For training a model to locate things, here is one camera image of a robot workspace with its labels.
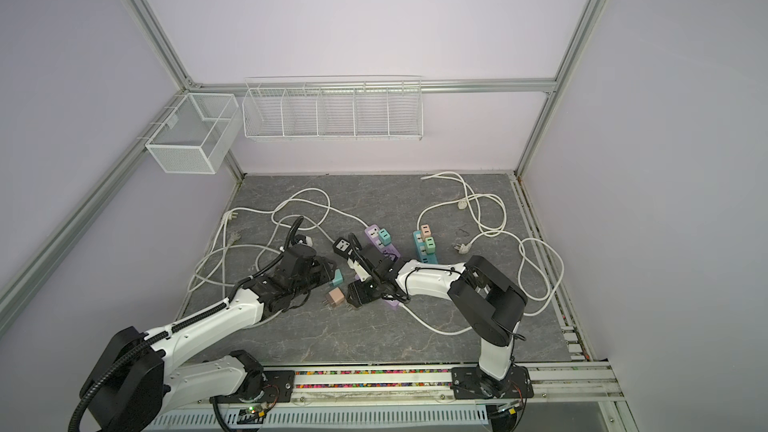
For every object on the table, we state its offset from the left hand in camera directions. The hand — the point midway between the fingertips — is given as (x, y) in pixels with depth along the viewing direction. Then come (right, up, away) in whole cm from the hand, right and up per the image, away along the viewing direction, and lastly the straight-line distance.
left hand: (334, 269), depth 85 cm
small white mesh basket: (-48, +42, +12) cm, 65 cm away
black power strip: (0, +5, +11) cm, 12 cm away
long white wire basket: (-3, +51, +15) cm, 54 cm away
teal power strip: (+26, +3, +11) cm, 29 cm away
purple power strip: (+15, +4, +11) cm, 19 cm away
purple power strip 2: (+17, -10, 0) cm, 20 cm away
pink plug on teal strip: (+28, +10, +11) cm, 31 cm away
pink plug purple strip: (0, -8, +2) cm, 9 cm away
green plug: (+28, +6, +6) cm, 30 cm away
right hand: (+6, -9, +2) cm, 11 cm away
